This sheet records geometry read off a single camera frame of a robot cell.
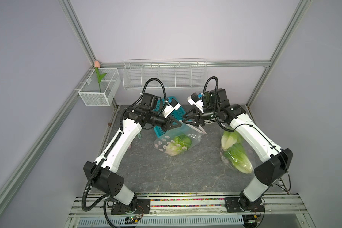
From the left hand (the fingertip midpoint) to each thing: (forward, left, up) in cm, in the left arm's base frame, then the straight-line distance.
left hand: (180, 125), depth 68 cm
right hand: (+3, -2, +2) cm, 4 cm away
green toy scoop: (+16, +28, -32) cm, 45 cm away
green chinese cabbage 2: (-10, -35, -24) cm, 43 cm away
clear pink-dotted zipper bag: (+5, -9, -16) cm, 19 cm away
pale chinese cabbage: (-1, 0, -17) cm, 17 cm away
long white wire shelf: (+50, -1, -3) cm, 50 cm away
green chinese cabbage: (+4, -33, -24) cm, 41 cm away
